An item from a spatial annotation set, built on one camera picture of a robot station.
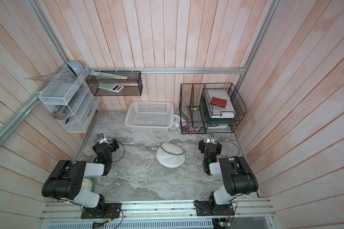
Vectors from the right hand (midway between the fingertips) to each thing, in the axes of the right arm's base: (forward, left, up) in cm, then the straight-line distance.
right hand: (210, 139), depth 94 cm
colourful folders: (+23, +16, 0) cm, 28 cm away
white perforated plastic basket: (+25, +44, -4) cm, 51 cm away
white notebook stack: (+12, -2, +15) cm, 19 cm away
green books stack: (+11, -7, +5) cm, 14 cm away
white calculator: (+28, +66, +21) cm, 75 cm away
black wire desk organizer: (+39, +10, +7) cm, 41 cm away
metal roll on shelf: (-2, +87, +25) cm, 91 cm away
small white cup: (+18, +23, -4) cm, 30 cm away
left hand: (-3, +69, +2) cm, 69 cm away
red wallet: (+20, -5, +16) cm, 26 cm away
